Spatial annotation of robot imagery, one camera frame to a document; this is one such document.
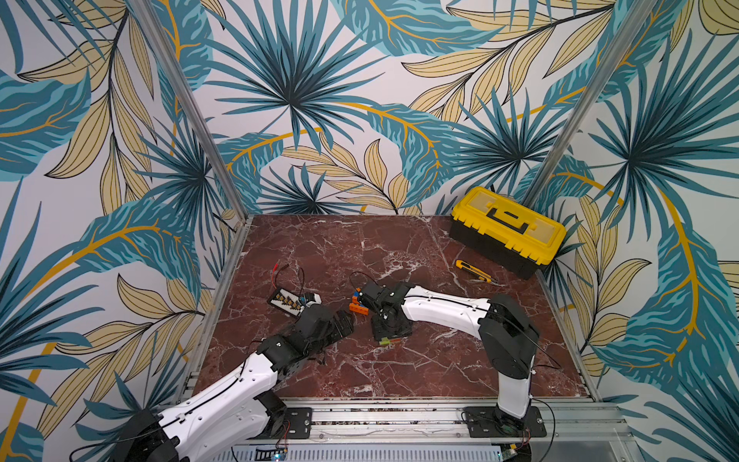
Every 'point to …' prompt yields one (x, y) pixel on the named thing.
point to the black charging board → (287, 301)
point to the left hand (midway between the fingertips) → (342, 327)
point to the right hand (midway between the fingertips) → (384, 334)
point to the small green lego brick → (385, 342)
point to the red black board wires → (275, 272)
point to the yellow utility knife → (476, 271)
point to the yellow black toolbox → (506, 232)
